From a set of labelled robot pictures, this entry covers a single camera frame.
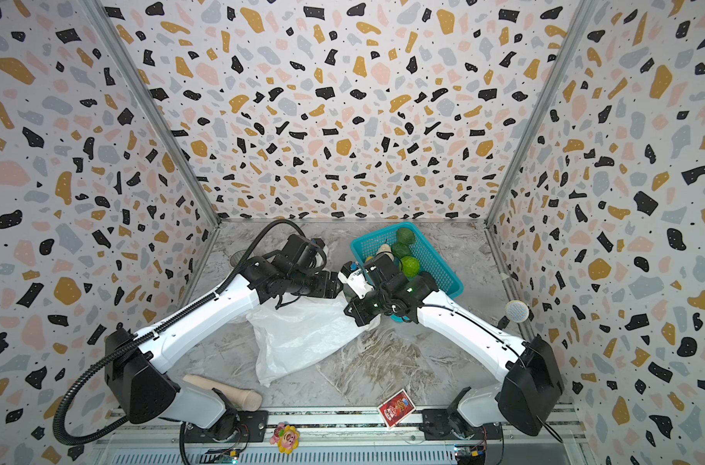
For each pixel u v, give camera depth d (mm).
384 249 1063
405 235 1059
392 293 585
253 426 734
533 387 404
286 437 700
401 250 1059
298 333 731
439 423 743
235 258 1030
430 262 1010
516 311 662
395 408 761
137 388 391
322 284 680
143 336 421
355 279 691
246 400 742
